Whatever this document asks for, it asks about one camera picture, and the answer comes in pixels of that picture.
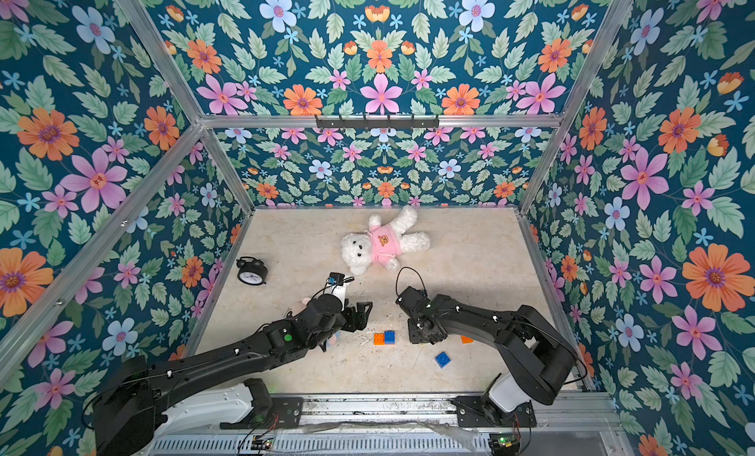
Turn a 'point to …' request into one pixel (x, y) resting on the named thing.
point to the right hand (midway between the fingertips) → (421, 336)
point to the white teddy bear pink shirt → (382, 244)
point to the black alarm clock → (252, 271)
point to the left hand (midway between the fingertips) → (367, 304)
